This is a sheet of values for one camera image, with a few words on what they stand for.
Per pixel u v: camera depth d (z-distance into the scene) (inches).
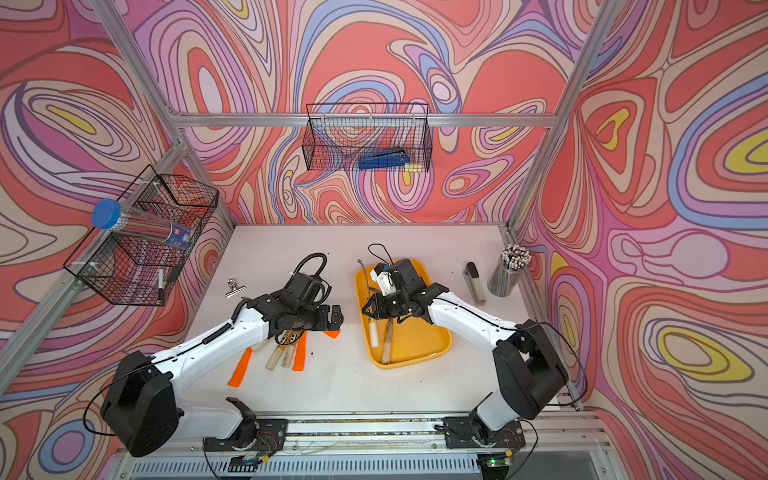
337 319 29.6
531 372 17.0
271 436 28.4
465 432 28.9
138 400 15.9
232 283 39.8
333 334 35.2
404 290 25.7
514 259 34.0
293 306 25.0
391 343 34.6
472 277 38.9
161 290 28.3
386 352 33.9
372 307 31.0
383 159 35.7
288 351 33.9
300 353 34.0
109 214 24.3
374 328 30.9
